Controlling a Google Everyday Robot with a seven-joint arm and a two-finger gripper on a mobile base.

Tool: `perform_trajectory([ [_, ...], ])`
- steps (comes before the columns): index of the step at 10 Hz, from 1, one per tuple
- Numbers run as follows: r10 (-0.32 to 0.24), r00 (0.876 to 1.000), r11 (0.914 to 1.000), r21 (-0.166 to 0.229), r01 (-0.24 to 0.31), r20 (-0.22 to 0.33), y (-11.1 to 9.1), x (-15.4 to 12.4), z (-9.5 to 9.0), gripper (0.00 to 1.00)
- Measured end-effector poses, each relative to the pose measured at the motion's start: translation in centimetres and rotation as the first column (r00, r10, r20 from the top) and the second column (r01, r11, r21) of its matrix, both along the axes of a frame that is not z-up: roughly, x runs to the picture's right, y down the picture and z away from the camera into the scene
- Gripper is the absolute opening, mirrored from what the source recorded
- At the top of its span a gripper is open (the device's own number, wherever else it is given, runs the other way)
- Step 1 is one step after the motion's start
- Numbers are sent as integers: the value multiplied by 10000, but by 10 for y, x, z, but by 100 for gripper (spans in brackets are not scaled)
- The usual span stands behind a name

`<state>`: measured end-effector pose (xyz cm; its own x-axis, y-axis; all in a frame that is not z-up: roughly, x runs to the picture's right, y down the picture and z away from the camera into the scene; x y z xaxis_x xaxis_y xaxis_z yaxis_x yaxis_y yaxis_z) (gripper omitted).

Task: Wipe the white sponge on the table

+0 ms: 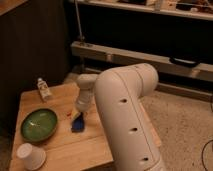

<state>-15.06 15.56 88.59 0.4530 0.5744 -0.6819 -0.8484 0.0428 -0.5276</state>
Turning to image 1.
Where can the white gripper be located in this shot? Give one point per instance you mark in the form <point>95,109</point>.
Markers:
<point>83,104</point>

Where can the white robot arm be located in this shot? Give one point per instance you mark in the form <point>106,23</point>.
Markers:
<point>117,93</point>

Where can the small white bottle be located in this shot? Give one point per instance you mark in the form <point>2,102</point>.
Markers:
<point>44,90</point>

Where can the wooden table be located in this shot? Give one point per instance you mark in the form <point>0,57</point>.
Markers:
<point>65,150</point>

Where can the green bowl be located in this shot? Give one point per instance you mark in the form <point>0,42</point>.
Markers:
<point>39,125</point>

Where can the metal pole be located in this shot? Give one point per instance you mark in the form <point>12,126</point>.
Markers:
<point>81,37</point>

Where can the white paper cup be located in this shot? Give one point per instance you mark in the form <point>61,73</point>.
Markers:
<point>33,157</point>

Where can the black handle on rail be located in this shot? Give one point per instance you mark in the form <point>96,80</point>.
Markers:
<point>184,63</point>

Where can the grey metal rail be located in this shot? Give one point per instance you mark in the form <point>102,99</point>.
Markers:
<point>126,57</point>

